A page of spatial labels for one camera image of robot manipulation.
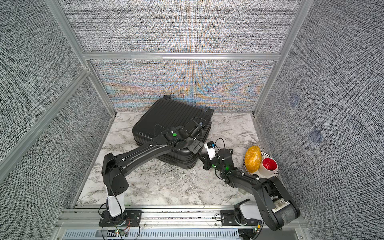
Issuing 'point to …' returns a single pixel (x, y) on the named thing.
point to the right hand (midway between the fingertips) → (199, 151)
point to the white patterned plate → (263, 155)
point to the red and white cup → (268, 167)
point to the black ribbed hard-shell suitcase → (166, 113)
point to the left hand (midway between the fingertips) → (195, 138)
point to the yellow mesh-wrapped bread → (253, 157)
